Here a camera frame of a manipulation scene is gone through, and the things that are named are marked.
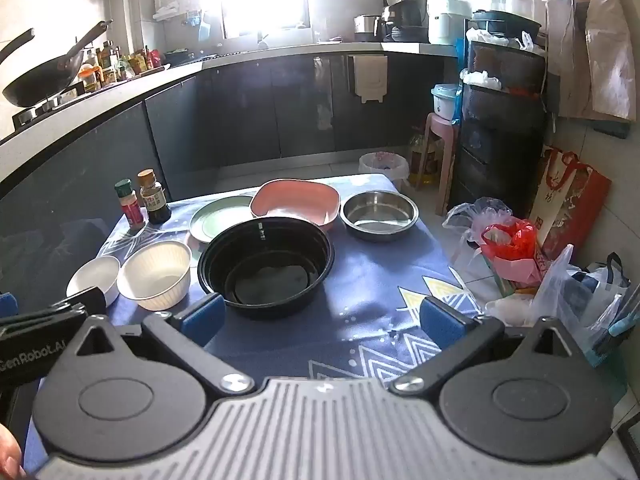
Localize green plate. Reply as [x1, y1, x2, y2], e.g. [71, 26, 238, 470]
[189, 194, 257, 244]

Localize white water dispenser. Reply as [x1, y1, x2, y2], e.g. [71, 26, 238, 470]
[427, 0, 484, 47]

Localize white plastic bags on cabinet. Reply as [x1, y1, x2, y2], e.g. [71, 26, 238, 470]
[460, 27, 535, 92]

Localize red paper gift bag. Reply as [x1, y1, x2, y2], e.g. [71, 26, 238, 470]
[528, 146, 613, 262]

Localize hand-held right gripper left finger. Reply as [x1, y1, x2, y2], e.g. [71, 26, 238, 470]
[75, 294, 255, 402]

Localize red plastic bag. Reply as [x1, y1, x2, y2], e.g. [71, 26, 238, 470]
[480, 219, 540, 264]

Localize white hanging bin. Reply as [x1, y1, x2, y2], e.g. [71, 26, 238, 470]
[348, 54, 389, 104]

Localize white kitchen countertop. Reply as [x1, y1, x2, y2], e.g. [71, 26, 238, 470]
[0, 40, 461, 183]

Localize black lidded pot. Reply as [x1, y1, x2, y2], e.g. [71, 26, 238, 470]
[472, 9, 544, 40]

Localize hanging apron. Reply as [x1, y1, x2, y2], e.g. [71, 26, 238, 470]
[544, 0, 640, 122]

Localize stainless steel bowl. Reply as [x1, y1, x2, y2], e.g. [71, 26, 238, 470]
[340, 190, 420, 243]

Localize white ribbed bowl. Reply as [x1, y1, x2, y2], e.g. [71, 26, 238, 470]
[117, 240, 193, 312]

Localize black wok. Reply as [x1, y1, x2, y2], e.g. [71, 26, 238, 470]
[2, 20, 114, 108]

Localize steel electric kettle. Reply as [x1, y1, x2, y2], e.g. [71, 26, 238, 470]
[353, 15, 384, 43]

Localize small white bowl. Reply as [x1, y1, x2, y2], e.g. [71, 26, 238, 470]
[66, 255, 122, 309]

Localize large translucent plastic bag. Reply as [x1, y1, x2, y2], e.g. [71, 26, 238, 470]
[531, 244, 632, 357]

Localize yellow cooking oil bottle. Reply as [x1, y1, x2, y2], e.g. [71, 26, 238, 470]
[407, 127, 442, 189]

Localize pink plastic stool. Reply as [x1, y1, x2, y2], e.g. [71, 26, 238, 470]
[417, 112, 462, 217]

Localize pink bag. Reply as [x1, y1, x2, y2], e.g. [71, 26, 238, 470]
[492, 254, 552, 295]

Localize person's left hand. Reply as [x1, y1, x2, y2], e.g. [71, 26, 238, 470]
[0, 422, 26, 479]

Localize row of condiment bottles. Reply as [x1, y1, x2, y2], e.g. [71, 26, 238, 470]
[77, 42, 167, 94]

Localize gas stove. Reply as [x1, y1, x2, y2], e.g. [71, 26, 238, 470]
[12, 85, 87, 132]

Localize dark soy sauce bottle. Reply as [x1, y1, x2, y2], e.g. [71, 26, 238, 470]
[137, 169, 166, 225]

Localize pink bowl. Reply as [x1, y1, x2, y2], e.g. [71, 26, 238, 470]
[250, 179, 342, 233]

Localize blue printed tablecloth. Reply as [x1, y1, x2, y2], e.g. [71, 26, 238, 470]
[22, 174, 497, 471]

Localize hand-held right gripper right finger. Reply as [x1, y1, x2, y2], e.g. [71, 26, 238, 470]
[390, 297, 571, 403]

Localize black drawer cabinet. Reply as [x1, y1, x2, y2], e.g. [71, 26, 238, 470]
[451, 37, 549, 220]

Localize black plastic bowl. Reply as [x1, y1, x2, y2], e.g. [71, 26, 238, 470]
[197, 216, 335, 320]

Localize black coffee machine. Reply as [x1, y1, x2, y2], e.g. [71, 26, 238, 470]
[382, 0, 429, 44]

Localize red spice bottle green cap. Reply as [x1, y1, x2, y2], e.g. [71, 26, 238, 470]
[114, 178, 147, 232]

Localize clear plastic bag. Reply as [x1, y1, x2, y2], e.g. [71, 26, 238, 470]
[442, 197, 517, 267]

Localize trash bin with white liner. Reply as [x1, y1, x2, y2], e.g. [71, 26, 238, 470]
[358, 151, 407, 194]

